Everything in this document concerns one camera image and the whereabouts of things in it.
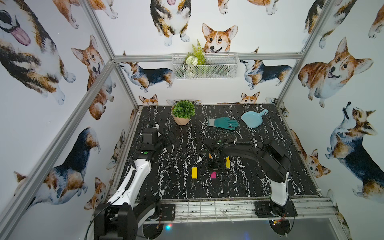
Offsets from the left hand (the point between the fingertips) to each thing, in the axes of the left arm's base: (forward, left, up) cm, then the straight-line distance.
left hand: (170, 132), depth 84 cm
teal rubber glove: (+19, -35, -17) cm, 44 cm away
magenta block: (-19, -24, -17) cm, 35 cm away
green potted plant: (+17, -5, -2) cm, 18 cm away
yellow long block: (-12, -33, -15) cm, 38 cm away
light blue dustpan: (+23, -57, -18) cm, 64 cm away
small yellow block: (-17, -13, -16) cm, 27 cm away
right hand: (-18, -22, -16) cm, 32 cm away
